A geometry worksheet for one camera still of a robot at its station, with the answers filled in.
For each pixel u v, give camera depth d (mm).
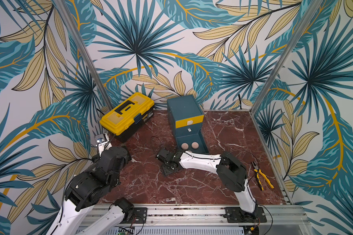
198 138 1034
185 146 975
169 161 658
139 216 730
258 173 876
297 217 757
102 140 495
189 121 874
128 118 918
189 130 947
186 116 864
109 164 403
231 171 524
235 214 738
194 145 977
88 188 371
